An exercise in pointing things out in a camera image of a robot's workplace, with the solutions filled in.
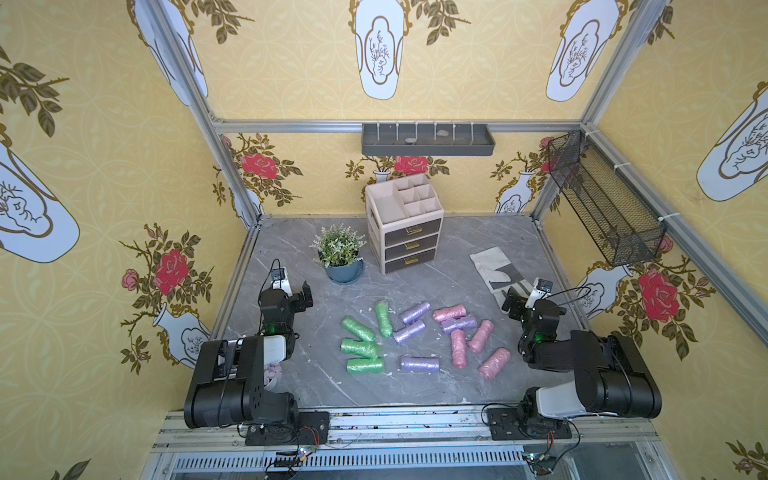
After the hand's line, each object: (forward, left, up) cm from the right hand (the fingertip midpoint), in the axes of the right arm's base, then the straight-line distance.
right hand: (525, 292), depth 92 cm
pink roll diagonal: (-12, +14, -4) cm, 19 cm away
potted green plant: (+5, +57, +12) cm, 59 cm away
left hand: (-1, +72, +3) cm, 72 cm away
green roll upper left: (-13, +50, -3) cm, 52 cm away
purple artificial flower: (-28, +70, +4) cm, 76 cm away
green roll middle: (-19, +49, -1) cm, 52 cm away
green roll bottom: (-24, +47, -3) cm, 53 cm away
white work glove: (+11, +4, -6) cm, 13 cm away
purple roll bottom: (-22, +32, -3) cm, 39 cm away
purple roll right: (-9, +19, -4) cm, 21 cm away
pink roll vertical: (-17, +21, -4) cm, 27 cm away
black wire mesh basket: (+11, -23, +19) cm, 32 cm away
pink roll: (-20, +11, -2) cm, 23 cm away
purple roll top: (-5, +31, -3) cm, 31 cm away
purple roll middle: (-13, +35, -3) cm, 38 cm away
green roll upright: (-12, +42, -4) cm, 44 cm away
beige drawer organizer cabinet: (+12, +38, +18) cm, 44 cm away
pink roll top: (-7, +25, -2) cm, 26 cm away
